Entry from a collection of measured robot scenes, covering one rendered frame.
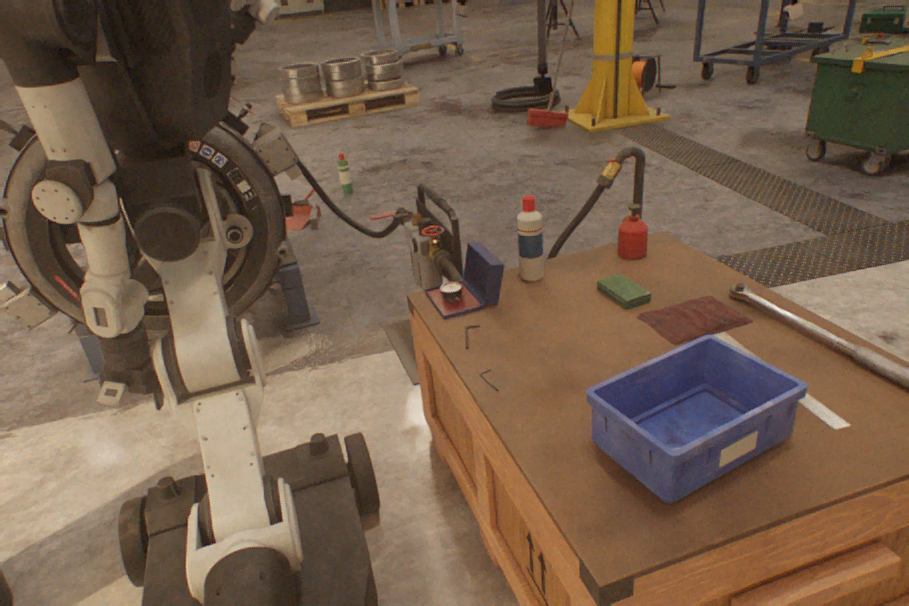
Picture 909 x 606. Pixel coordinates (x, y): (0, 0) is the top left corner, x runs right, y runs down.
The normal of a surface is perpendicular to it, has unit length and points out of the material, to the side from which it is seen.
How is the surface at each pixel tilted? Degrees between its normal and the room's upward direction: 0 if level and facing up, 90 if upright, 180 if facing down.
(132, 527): 31
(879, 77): 90
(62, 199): 95
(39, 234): 90
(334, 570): 0
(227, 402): 44
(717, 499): 0
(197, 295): 51
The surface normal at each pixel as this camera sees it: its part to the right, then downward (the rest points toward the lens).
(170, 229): 0.32, 0.51
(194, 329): 0.11, -0.44
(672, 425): -0.10, -0.87
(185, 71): -0.08, 0.56
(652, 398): 0.49, 0.37
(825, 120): -0.92, 0.26
